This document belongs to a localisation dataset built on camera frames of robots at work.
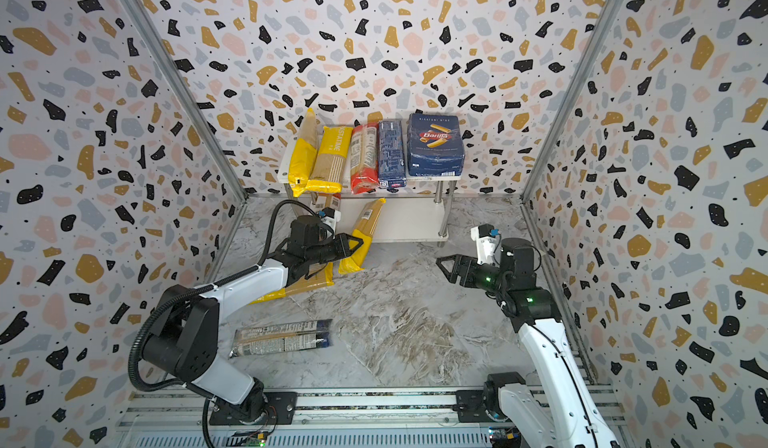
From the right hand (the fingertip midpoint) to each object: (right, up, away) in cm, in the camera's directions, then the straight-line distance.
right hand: (444, 258), depth 72 cm
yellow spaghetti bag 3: (-35, -9, +22) cm, 43 cm away
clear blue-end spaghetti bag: (-43, -23, +10) cm, 50 cm away
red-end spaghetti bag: (-37, +17, +35) cm, 54 cm away
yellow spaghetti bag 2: (-22, +6, +17) cm, 29 cm away
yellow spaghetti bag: (-29, +25, +6) cm, 39 cm away
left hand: (-22, +5, +13) cm, 26 cm away
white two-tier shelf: (-3, +13, +45) cm, 47 cm away
